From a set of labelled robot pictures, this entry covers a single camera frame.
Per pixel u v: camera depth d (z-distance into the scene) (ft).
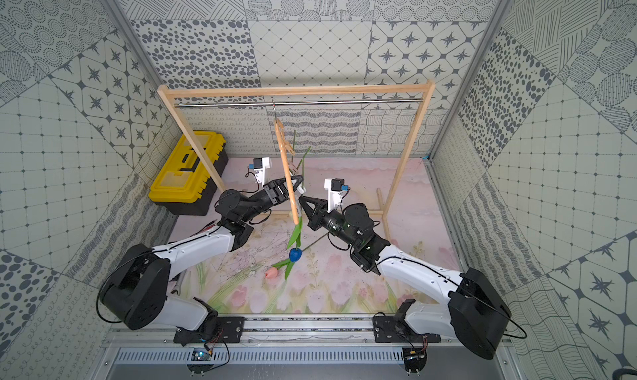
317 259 2.91
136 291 1.41
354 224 1.81
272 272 2.74
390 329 2.45
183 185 2.89
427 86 1.76
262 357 2.30
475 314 1.33
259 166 2.21
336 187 2.09
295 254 2.35
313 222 2.07
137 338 2.41
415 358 2.36
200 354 2.35
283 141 1.93
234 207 1.93
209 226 3.18
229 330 2.41
